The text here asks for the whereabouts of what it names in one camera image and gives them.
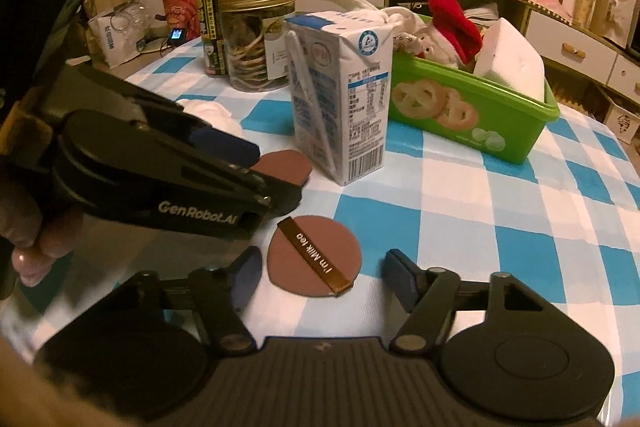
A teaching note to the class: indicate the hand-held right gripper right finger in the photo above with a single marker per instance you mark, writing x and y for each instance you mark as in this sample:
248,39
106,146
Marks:
400,272

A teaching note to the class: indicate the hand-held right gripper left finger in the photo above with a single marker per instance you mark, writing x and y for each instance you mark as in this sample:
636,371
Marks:
247,277

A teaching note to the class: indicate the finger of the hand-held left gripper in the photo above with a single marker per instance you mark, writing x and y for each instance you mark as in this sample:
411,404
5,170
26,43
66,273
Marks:
270,192
230,147

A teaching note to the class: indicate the brown round powder puff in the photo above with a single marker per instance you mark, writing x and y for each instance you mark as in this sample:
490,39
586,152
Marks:
310,267
285,164

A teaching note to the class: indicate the green plastic bin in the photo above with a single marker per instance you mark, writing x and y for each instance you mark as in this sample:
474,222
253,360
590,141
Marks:
450,107

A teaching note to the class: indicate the beige rabbit doll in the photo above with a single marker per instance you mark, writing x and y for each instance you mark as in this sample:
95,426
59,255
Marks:
370,12

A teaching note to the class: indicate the white tissue pack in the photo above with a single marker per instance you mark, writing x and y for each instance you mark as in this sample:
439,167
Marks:
510,57

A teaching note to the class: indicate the red and white santa plush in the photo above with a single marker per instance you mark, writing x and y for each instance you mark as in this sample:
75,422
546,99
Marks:
450,22

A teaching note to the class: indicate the person's left hand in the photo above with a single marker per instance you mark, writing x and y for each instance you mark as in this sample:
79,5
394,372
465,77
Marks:
42,247

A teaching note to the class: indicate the clear jar with gold lid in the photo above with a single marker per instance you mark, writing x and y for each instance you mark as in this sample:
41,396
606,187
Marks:
250,52

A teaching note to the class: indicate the blue white checkered tablecloth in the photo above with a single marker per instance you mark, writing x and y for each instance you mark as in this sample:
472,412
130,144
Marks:
500,232

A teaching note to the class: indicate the tall printed can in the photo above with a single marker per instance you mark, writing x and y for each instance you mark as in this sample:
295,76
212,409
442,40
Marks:
210,32

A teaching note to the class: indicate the blue and white milk carton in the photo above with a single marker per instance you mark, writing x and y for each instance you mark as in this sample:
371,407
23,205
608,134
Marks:
360,107

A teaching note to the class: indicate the red printed bag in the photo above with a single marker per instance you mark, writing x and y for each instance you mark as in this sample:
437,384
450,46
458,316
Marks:
177,14

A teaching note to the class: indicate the white plastic bag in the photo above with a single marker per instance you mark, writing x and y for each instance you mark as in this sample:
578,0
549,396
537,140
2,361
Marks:
112,42

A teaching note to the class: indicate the yellow egg tray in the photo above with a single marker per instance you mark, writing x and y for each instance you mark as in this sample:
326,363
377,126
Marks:
575,94

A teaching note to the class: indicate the white printed box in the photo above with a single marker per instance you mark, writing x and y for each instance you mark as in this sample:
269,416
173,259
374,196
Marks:
622,117

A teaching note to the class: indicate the small camera with lit screen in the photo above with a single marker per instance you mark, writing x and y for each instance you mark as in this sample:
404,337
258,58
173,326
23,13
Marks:
176,36

